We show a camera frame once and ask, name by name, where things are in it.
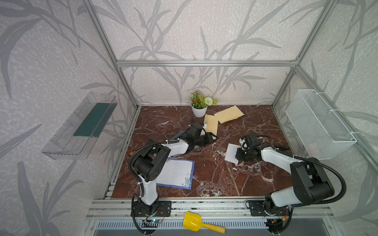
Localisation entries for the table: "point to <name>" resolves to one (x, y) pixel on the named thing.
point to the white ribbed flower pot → (199, 112)
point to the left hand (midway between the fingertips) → (216, 139)
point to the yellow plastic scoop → (193, 222)
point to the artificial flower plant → (198, 101)
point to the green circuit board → (156, 221)
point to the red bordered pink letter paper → (231, 153)
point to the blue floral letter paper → (176, 173)
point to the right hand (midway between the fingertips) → (235, 155)
